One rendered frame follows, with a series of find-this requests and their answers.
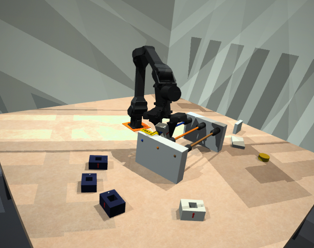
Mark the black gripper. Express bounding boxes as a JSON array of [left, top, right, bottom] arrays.
[[143, 100, 187, 138]]

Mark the yellow short cylinder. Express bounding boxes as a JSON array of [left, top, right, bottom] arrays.
[[258, 153, 270, 162]]

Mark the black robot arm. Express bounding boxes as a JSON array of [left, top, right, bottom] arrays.
[[127, 46, 181, 129]]

